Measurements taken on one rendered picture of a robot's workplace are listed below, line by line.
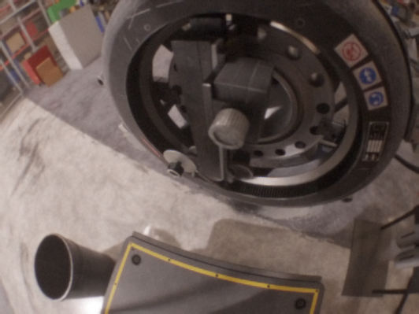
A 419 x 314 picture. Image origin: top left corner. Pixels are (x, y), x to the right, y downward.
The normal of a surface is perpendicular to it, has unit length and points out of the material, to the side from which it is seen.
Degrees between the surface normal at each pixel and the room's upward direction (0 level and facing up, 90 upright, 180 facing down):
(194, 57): 90
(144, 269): 0
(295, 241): 0
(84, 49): 90
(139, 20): 90
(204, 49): 90
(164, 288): 0
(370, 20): 71
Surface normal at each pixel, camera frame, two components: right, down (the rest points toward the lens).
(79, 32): 0.87, 0.32
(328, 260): -0.15, -0.56
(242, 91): -0.36, 0.80
